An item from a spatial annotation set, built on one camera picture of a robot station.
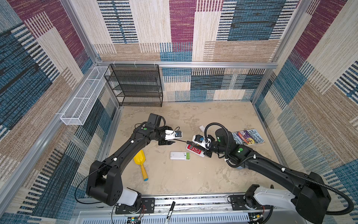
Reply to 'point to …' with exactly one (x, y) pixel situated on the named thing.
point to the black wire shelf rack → (136, 85)
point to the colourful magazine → (247, 136)
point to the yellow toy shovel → (140, 158)
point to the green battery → (188, 156)
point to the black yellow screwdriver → (189, 142)
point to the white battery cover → (202, 128)
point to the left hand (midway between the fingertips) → (172, 132)
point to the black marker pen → (170, 213)
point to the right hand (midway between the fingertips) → (196, 144)
